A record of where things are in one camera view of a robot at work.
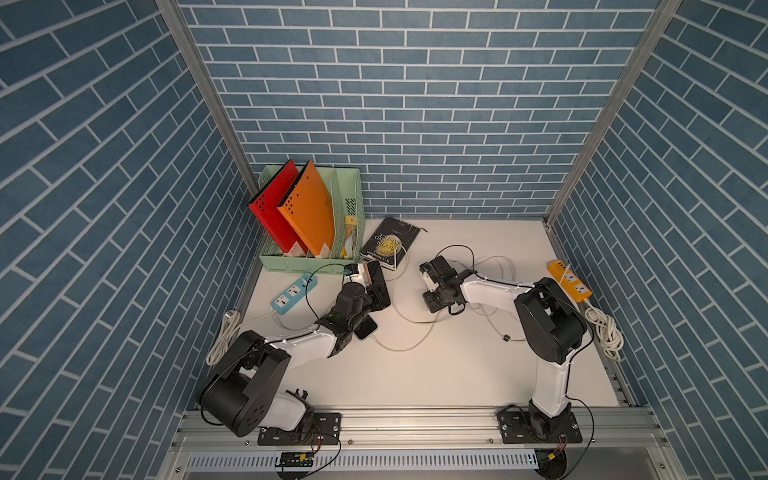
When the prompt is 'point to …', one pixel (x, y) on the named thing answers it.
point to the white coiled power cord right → (609, 336)
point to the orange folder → (307, 208)
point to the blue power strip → (304, 284)
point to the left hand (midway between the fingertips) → (390, 286)
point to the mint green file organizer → (346, 193)
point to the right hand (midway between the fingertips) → (433, 300)
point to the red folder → (266, 205)
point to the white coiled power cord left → (227, 331)
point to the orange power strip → (563, 274)
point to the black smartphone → (376, 285)
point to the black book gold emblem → (390, 243)
